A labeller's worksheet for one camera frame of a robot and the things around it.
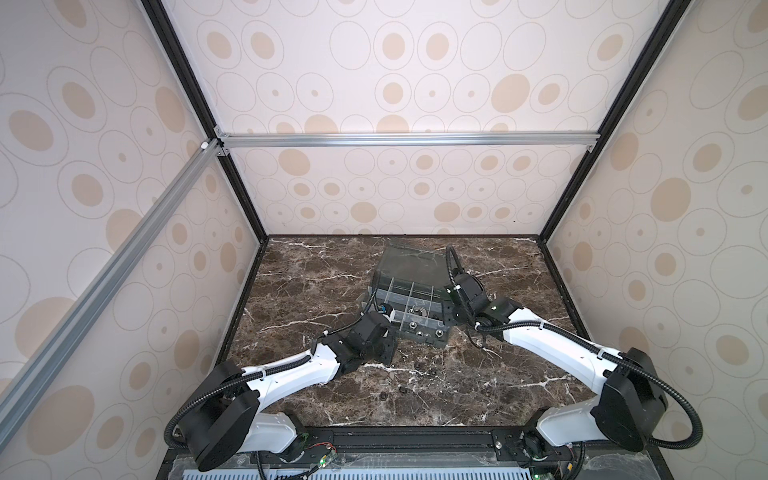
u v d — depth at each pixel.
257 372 0.45
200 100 0.81
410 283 1.00
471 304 0.62
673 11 0.68
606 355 0.45
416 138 0.93
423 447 0.75
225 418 0.41
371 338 0.65
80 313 0.50
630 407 0.40
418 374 0.85
